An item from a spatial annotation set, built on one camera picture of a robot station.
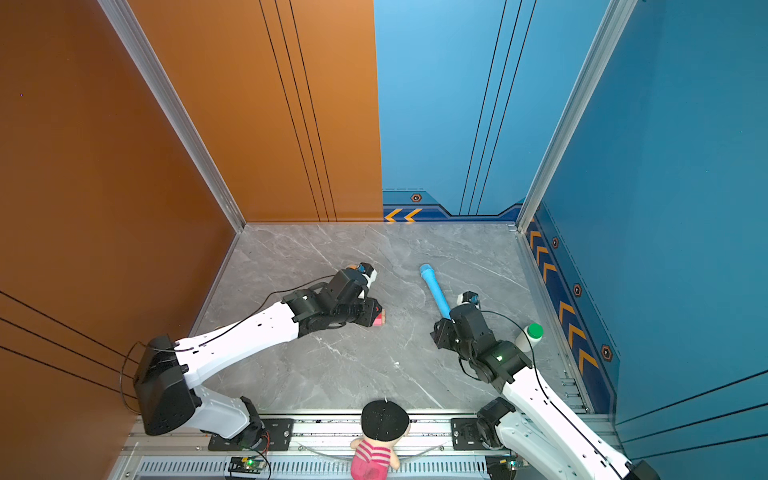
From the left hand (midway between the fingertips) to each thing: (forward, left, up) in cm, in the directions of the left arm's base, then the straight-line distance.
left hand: (380, 306), depth 78 cm
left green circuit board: (-33, +30, -18) cm, 48 cm away
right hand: (-4, -15, -4) cm, 16 cm away
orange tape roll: (+25, +11, -16) cm, 32 cm away
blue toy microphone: (+18, -16, -13) cm, 27 cm away
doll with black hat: (-26, -2, -8) cm, 27 cm away
